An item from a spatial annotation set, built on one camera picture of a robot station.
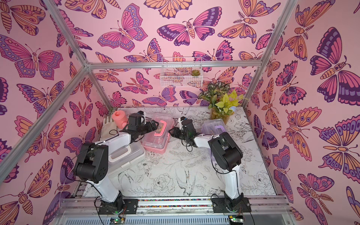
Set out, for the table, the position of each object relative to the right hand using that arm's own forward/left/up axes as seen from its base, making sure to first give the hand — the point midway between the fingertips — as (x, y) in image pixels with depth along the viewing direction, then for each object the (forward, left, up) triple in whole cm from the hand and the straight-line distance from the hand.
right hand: (170, 129), depth 96 cm
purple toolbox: (+4, -30, -1) cm, 30 cm away
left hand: (+3, +9, +3) cm, 10 cm away
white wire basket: (+30, -7, +25) cm, 40 cm away
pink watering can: (+8, +37, +2) cm, 38 cm away
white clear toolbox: (-20, +26, +4) cm, 33 cm away
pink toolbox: (-9, +9, -1) cm, 12 cm away
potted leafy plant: (+12, -34, +14) cm, 39 cm away
